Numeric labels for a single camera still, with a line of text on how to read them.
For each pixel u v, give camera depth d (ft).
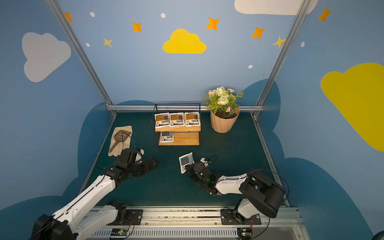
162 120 3.06
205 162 2.82
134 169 2.23
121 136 3.42
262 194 1.45
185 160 2.95
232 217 2.45
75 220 1.39
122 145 3.38
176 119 3.06
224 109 3.21
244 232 2.40
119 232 2.35
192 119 3.07
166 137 3.42
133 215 2.47
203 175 2.13
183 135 3.52
